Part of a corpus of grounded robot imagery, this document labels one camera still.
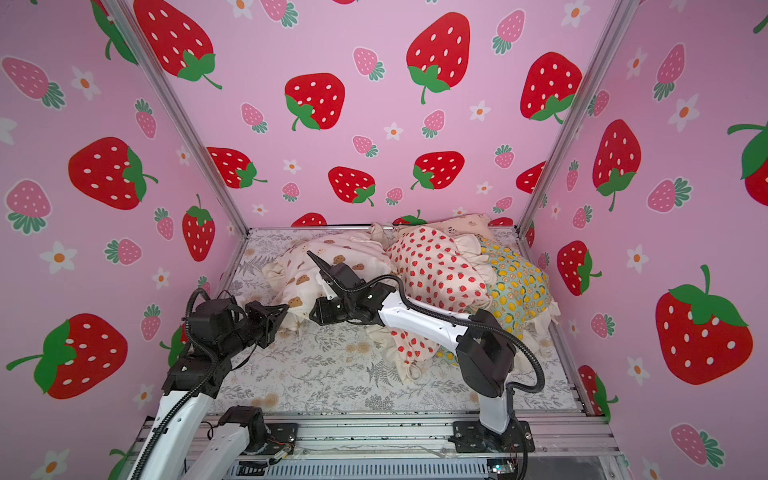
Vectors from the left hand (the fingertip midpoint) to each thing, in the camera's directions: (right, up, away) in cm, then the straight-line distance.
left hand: (291, 302), depth 73 cm
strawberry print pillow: (+36, +9, +9) cm, 38 cm away
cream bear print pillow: (+56, +24, +38) cm, 71 cm away
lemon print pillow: (+61, +2, +9) cm, 62 cm away
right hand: (+3, -6, +2) cm, 7 cm away
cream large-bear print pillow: (+16, +12, +17) cm, 26 cm away
